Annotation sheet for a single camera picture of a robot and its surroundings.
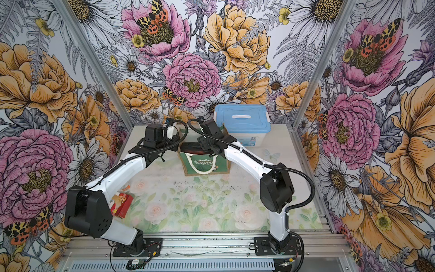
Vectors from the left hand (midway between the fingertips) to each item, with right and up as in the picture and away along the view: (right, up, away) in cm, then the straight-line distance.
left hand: (177, 141), depth 87 cm
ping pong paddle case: (+8, -3, 0) cm, 9 cm away
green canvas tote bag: (+9, -9, -1) cm, 13 cm away
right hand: (+16, +1, +1) cm, 16 cm away
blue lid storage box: (+37, +10, +12) cm, 40 cm away
